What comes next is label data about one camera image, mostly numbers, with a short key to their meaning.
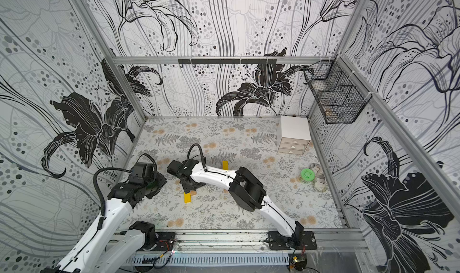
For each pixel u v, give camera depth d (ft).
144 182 1.99
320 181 2.87
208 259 2.51
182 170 2.12
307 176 2.83
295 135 3.11
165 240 2.40
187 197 2.77
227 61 2.98
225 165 3.16
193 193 2.75
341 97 2.97
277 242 2.40
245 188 1.89
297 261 2.29
